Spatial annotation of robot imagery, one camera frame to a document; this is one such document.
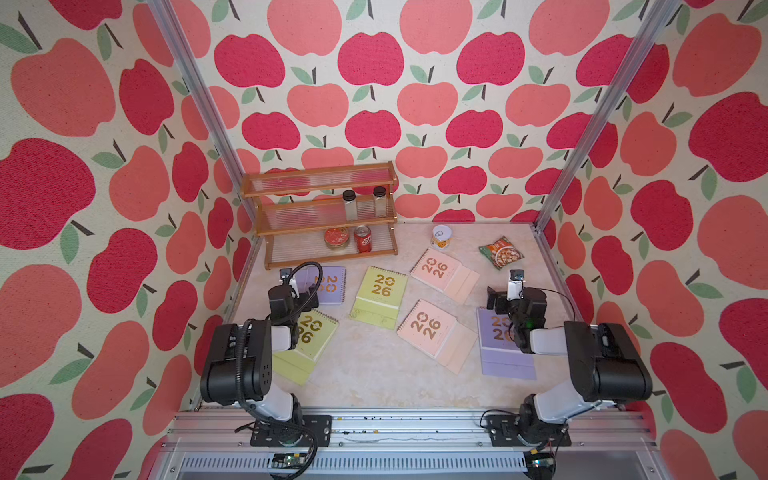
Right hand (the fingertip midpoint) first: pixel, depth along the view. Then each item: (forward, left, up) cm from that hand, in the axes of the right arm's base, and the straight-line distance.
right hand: (508, 292), depth 94 cm
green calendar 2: (-28, +64, -6) cm, 70 cm away
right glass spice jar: (+23, +44, +19) cm, 53 cm away
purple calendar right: (-19, +4, -6) cm, 20 cm away
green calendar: (-3, +42, -4) cm, 42 cm away
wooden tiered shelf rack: (+33, +69, -1) cm, 76 cm away
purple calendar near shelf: (0, +58, -3) cm, 58 cm away
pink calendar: (+9, +19, -4) cm, 22 cm away
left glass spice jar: (+18, +53, +19) cm, 59 cm away
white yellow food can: (+23, +21, 0) cm, 31 cm away
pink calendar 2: (-14, +22, -4) cm, 27 cm away
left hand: (-6, +67, +1) cm, 67 cm away
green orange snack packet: (+18, -1, -2) cm, 19 cm away
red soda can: (+15, +49, +5) cm, 52 cm away
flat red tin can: (+19, +61, 0) cm, 63 cm away
